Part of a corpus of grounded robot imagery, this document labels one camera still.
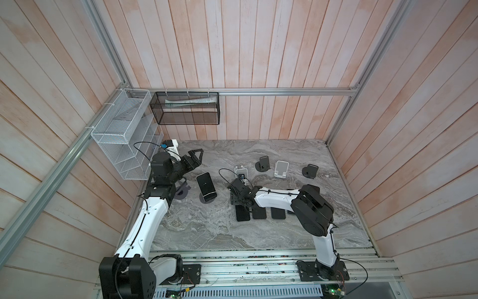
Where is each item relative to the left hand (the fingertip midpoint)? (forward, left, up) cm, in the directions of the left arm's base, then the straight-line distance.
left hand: (198, 156), depth 77 cm
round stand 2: (-1, +13, -27) cm, 30 cm away
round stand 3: (+9, -57, -24) cm, 63 cm away
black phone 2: (-14, -19, -26) cm, 35 cm away
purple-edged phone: (-13, -27, -28) cm, 41 cm away
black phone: (-2, -1, -18) cm, 19 cm away
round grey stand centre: (+14, -32, -24) cm, 42 cm away
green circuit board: (-44, -54, -29) cm, 75 cm away
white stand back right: (+11, -41, -22) cm, 48 cm away
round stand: (-8, 0, -24) cm, 26 cm away
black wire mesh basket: (+40, +13, -3) cm, 42 cm away
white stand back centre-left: (+9, -19, -23) cm, 31 cm away
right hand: (-4, -17, -29) cm, 33 cm away
